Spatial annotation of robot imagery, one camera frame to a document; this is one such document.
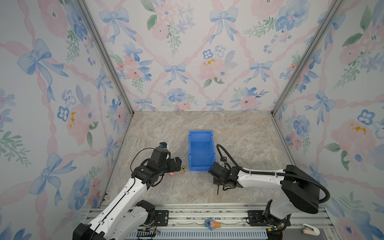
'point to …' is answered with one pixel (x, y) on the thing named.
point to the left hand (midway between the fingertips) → (174, 160)
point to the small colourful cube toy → (182, 170)
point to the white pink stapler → (308, 229)
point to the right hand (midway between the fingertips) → (215, 177)
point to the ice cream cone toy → (212, 224)
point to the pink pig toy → (171, 174)
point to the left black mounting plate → (162, 216)
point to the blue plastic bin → (201, 150)
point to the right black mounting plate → (256, 218)
